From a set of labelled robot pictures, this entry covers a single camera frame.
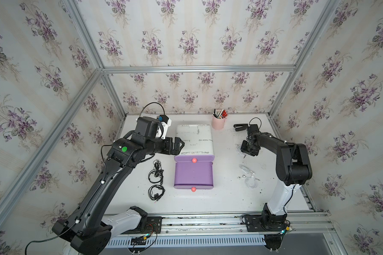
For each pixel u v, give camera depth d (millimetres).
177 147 565
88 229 358
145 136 463
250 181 874
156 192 839
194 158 746
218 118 1037
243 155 974
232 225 748
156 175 882
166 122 586
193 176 819
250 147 842
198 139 784
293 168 510
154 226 721
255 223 733
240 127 1086
